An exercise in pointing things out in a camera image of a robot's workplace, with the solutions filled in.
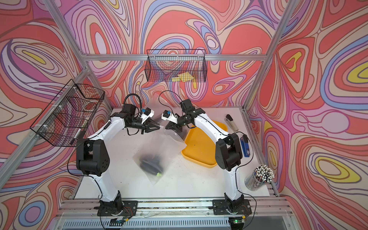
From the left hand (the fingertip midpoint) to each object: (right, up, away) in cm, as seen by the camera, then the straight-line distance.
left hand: (159, 127), depth 83 cm
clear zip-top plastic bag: (-7, +17, +31) cm, 35 cm away
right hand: (+5, -1, +2) cm, 6 cm away
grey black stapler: (+49, +5, +25) cm, 55 cm away
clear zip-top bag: (0, -15, 0) cm, 15 cm away
